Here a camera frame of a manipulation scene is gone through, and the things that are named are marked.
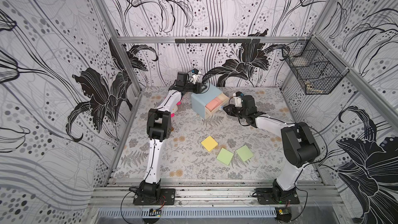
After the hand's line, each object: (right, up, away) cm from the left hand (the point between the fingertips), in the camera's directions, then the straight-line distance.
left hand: (204, 86), depth 101 cm
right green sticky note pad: (+23, -39, -14) cm, 48 cm away
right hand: (+14, -13, -6) cm, 20 cm away
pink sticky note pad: (+5, -12, -8) cm, 15 cm away
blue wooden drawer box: (0, -6, -8) cm, 10 cm away
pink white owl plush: (-19, -15, 0) cm, 24 cm away
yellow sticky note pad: (+3, -35, -10) cm, 36 cm away
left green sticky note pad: (+12, -41, -14) cm, 45 cm away
